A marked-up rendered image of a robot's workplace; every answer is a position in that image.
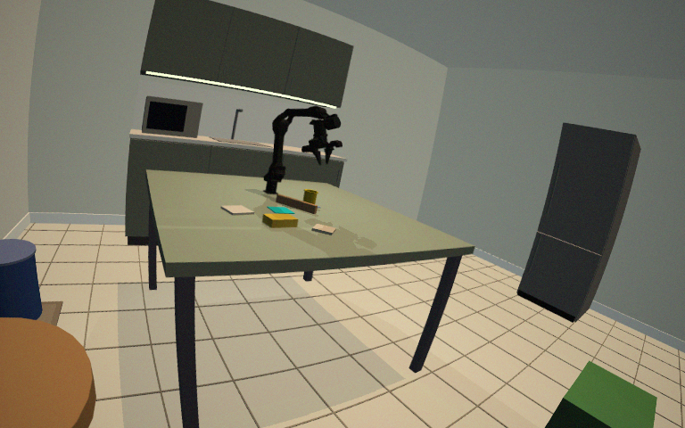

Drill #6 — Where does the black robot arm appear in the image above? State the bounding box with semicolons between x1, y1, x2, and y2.
263;106;341;194

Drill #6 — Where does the yellow rectangular block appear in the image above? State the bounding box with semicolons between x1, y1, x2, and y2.
262;214;298;228

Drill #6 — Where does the brown wooden plank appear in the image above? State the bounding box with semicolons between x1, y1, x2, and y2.
276;193;318;214

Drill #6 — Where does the yellow cup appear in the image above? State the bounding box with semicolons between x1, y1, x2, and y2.
303;189;318;204

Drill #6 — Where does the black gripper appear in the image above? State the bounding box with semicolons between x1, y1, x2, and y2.
301;131;343;166

